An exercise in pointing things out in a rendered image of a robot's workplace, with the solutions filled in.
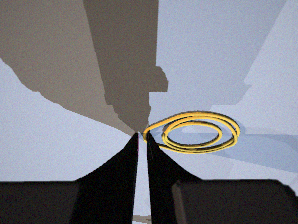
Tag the gold chain necklace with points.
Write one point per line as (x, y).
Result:
(196, 115)

